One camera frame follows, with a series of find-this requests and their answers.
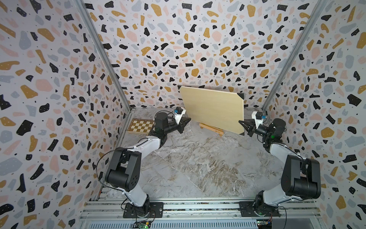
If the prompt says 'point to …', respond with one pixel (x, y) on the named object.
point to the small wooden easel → (213, 129)
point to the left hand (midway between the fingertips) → (191, 118)
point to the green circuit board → (144, 224)
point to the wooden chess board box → (140, 126)
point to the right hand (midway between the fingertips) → (241, 121)
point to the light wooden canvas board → (223, 109)
